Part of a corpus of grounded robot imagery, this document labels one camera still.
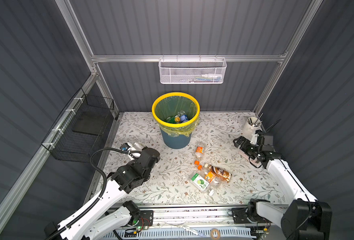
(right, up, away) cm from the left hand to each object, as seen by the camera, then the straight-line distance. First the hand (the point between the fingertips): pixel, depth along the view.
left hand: (147, 150), depth 73 cm
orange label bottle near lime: (+34, -17, +9) cm, 39 cm away
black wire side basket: (-35, +8, -1) cm, 36 cm away
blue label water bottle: (+19, +18, +20) cm, 33 cm away
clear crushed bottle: (-3, +3, -4) cm, 6 cm away
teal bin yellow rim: (+14, +20, +25) cm, 35 cm away
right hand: (+51, +2, +11) cm, 53 cm away
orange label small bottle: (+29, -3, +20) cm, 35 cm away
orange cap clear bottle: (+27, -10, +17) cm, 33 cm away
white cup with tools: (+65, +14, +25) cm, 71 cm away
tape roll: (+34, -39, -3) cm, 52 cm away
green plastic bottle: (+12, +16, +14) cm, 24 cm away
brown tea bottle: (+40, -15, +9) cm, 44 cm away
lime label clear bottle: (+27, -19, +8) cm, 34 cm away
